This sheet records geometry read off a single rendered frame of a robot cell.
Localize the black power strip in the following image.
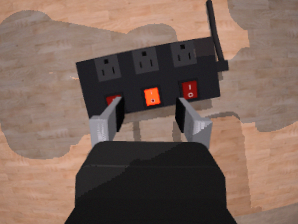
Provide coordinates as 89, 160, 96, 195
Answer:
76, 0, 229, 119

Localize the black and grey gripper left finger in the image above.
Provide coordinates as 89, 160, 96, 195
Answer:
89, 97, 125, 148

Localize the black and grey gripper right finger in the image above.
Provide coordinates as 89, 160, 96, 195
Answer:
175, 98, 213, 150

